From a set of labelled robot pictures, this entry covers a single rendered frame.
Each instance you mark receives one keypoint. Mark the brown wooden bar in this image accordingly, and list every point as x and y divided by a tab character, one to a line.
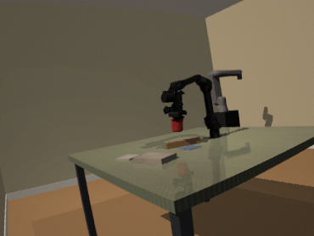
181	143

